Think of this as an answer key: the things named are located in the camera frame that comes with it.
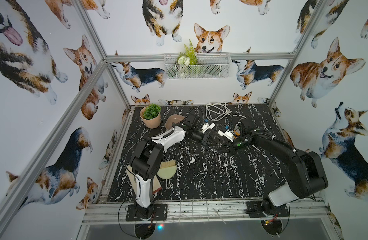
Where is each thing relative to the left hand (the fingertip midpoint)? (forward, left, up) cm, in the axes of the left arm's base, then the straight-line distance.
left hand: (217, 143), depth 82 cm
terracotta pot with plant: (+25, +41, -4) cm, 48 cm away
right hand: (-3, -1, -2) cm, 3 cm away
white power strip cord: (+37, -5, -14) cm, 39 cm away
